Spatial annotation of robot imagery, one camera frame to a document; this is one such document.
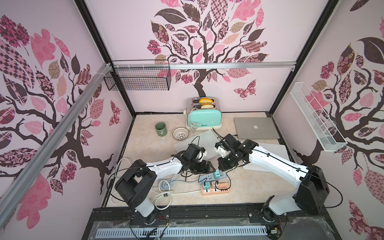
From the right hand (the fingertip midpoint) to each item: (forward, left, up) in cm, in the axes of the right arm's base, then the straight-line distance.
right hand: (220, 169), depth 78 cm
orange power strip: (-8, -1, -8) cm, 12 cm away
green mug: (+34, +38, -5) cm, 51 cm away
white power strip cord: (-11, +33, -5) cm, 35 cm away
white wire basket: (+14, -55, +15) cm, 58 cm away
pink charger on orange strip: (-6, +4, -4) cm, 8 cm away
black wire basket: (+77, +59, +8) cm, 97 cm away
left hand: (0, +6, -6) cm, 8 cm away
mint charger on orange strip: (-7, +7, -3) cm, 11 cm away
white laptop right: (+18, -43, -12) cm, 48 cm away
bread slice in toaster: (+47, +6, +8) cm, 48 cm away
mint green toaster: (+37, +5, 0) cm, 38 cm away
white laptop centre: (+25, +5, -8) cm, 27 cm away
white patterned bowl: (+32, +24, -9) cm, 41 cm away
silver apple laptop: (+37, -32, -11) cm, 50 cm away
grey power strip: (-1, +6, -9) cm, 10 cm away
